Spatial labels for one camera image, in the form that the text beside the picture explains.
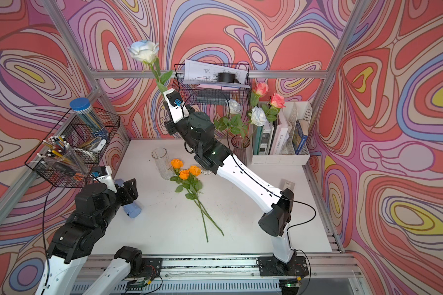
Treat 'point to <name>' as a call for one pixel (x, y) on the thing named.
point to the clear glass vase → (163, 163)
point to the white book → (277, 144)
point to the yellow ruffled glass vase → (205, 171)
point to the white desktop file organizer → (285, 141)
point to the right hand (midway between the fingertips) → (167, 107)
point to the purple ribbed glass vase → (240, 143)
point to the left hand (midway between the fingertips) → (129, 181)
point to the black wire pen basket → (87, 147)
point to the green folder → (258, 139)
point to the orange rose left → (184, 174)
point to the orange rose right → (195, 187)
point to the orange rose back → (176, 164)
